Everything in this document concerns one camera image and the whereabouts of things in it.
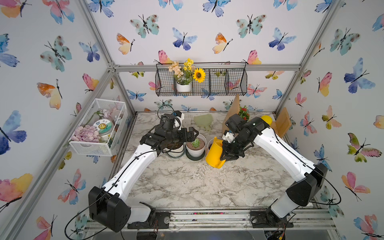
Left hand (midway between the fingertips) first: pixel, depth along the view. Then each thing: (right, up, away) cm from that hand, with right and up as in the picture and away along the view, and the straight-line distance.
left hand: (193, 132), depth 76 cm
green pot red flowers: (+30, +11, +16) cm, 36 cm away
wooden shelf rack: (+54, +5, +18) cm, 57 cm away
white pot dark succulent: (-11, -10, +11) cm, 18 cm away
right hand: (+14, -12, -5) cm, 19 cm away
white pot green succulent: (+2, -10, +14) cm, 17 cm away
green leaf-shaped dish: (+8, +8, +40) cm, 41 cm away
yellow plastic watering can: (+10, -12, -1) cm, 15 cm away
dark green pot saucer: (+1, -17, +18) cm, 24 cm away
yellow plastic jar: (+45, +7, +16) cm, 48 cm away
